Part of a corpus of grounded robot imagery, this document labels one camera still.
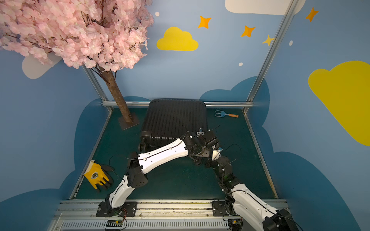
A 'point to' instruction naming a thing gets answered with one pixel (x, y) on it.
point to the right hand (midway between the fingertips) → (209, 149)
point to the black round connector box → (235, 224)
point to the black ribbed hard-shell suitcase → (166, 120)
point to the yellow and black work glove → (100, 176)
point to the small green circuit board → (114, 223)
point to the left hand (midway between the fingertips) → (204, 148)
